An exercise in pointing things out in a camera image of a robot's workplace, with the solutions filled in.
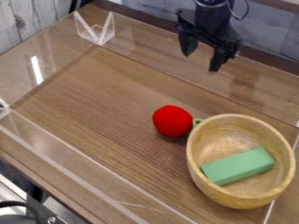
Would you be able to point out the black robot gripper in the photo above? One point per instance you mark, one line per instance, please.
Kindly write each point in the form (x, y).
(208, 26)

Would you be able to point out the brown wooden bowl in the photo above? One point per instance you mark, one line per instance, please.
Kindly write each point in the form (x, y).
(228, 134)

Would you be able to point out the green rectangular stick block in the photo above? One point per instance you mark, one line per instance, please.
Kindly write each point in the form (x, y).
(237, 166)

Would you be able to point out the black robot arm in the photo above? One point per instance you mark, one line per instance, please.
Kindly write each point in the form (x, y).
(213, 5)

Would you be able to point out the red plush strawberry toy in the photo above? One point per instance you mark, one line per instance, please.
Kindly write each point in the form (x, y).
(173, 121)

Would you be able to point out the black metal stand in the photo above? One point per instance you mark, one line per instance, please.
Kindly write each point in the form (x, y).
(21, 199)

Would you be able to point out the clear acrylic enclosure walls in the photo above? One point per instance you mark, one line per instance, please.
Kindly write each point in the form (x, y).
(81, 85)

